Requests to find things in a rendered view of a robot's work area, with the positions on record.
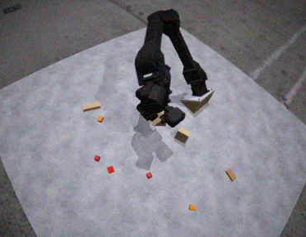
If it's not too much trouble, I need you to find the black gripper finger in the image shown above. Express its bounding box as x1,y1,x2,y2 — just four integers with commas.
159,114,165,124

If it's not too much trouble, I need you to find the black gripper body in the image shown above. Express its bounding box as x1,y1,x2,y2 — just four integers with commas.
135,85,186,127

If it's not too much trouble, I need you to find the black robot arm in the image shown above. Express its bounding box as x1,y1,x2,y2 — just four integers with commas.
135,9,210,122

